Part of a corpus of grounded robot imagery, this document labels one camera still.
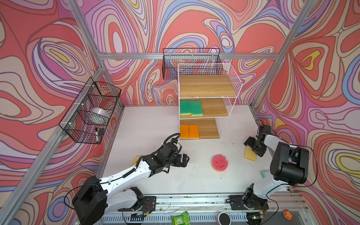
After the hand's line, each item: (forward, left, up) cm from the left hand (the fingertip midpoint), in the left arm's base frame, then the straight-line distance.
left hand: (184, 157), depth 80 cm
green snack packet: (-28, +2, -9) cm, 30 cm away
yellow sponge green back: (+24, -7, +17) cm, 30 cm away
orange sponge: (+24, 0, -8) cm, 25 cm away
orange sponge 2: (+22, -7, -7) cm, 24 cm away
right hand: (+10, -45, -10) cm, 47 cm away
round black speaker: (-28, -18, -4) cm, 34 cm away
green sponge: (+24, 0, +17) cm, 29 cm away
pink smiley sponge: (-1, -21, -6) cm, 22 cm away
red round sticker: (-27, -52, -10) cm, 60 cm away
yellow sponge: (+6, -42, -8) cm, 43 cm away
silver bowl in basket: (+14, +45, +23) cm, 52 cm away
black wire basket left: (+13, +51, +20) cm, 57 cm away
